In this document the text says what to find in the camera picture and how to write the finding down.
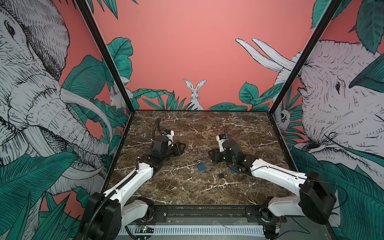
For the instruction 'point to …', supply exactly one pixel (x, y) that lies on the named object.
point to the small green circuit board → (144, 229)
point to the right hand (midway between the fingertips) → (209, 151)
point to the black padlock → (221, 176)
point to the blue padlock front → (234, 170)
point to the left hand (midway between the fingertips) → (184, 143)
